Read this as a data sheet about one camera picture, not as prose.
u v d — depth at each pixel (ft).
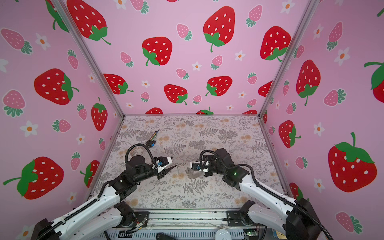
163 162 1.98
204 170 2.04
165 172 2.20
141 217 2.46
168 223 2.41
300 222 1.30
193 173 2.92
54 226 1.35
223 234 2.16
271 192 1.54
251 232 2.34
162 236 2.34
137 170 1.91
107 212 1.97
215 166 2.16
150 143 3.42
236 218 2.41
